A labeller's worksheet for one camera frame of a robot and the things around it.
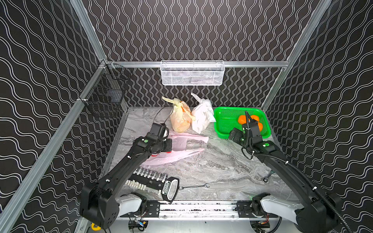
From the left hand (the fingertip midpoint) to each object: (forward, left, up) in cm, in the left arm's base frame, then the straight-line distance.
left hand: (174, 144), depth 80 cm
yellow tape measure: (-39, +33, -16) cm, 54 cm away
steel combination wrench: (-15, -19, -17) cm, 30 cm away
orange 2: (+25, -57, -10) cm, 63 cm away
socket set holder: (-18, +2, -15) cm, 24 cm away
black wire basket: (+28, +46, +9) cm, 55 cm away
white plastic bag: (+26, -16, -3) cm, 30 cm away
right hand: (+8, -34, +2) cm, 35 cm away
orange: (+33, -55, -10) cm, 65 cm away
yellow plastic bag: (+24, -1, -4) cm, 24 cm away
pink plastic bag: (+6, -5, -11) cm, 14 cm away
